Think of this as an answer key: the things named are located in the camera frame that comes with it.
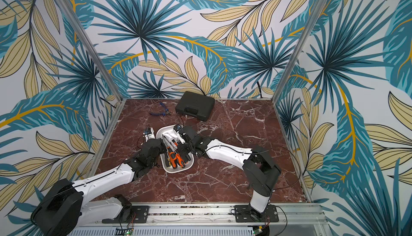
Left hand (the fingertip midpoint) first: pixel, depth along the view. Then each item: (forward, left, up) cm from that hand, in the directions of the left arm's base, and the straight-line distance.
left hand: (161, 140), depth 86 cm
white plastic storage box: (+1, -5, -2) cm, 6 cm away
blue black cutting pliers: (+27, +5, -9) cm, 29 cm away
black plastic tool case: (+32, -16, -5) cm, 36 cm away
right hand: (-1, -11, 0) cm, 11 cm away
